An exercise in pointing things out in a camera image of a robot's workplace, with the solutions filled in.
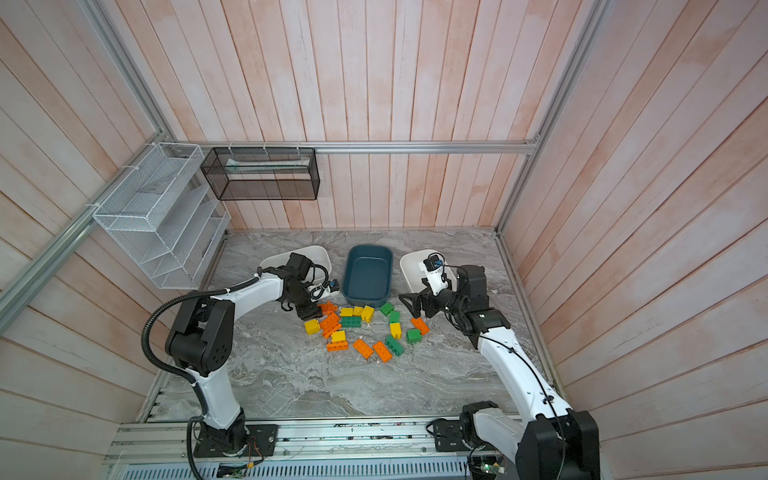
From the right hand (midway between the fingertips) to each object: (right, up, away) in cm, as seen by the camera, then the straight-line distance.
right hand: (414, 287), depth 80 cm
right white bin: (+2, +3, +23) cm, 23 cm away
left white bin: (-31, +7, +1) cm, 32 cm away
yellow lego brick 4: (-20, -10, +16) cm, 28 cm away
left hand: (-31, -8, +16) cm, 36 cm away
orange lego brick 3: (-15, -19, +8) cm, 25 cm away
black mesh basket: (-51, +38, +24) cm, 68 cm away
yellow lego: (-22, -16, +10) cm, 29 cm away
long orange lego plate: (-26, -8, +15) cm, 31 cm away
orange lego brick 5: (+3, -13, +13) cm, 19 cm away
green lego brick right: (+1, -16, +11) cm, 19 cm away
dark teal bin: (-14, +2, +24) cm, 28 cm away
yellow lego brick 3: (-13, -10, +14) cm, 22 cm away
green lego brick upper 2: (-4, -11, +16) cm, 20 cm away
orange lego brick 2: (-22, -19, +8) cm, 30 cm away
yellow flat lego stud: (-17, -9, +15) cm, 25 cm away
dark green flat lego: (-19, -12, +13) cm, 26 cm away
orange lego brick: (-25, -14, +13) cm, 32 cm away
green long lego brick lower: (-5, -18, +8) cm, 21 cm away
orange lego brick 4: (-9, -20, +8) cm, 23 cm away
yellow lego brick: (-30, -13, +10) cm, 35 cm away
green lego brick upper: (-7, -9, +17) cm, 21 cm away
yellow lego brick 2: (-4, -14, +10) cm, 18 cm away
